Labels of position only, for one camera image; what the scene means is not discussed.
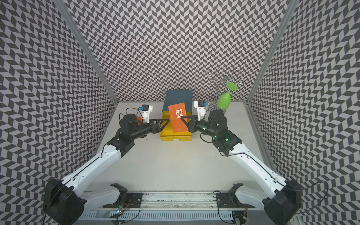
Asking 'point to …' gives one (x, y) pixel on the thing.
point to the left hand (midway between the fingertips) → (166, 122)
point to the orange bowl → (139, 118)
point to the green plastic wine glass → (224, 102)
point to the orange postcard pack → (176, 111)
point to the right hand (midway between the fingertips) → (181, 121)
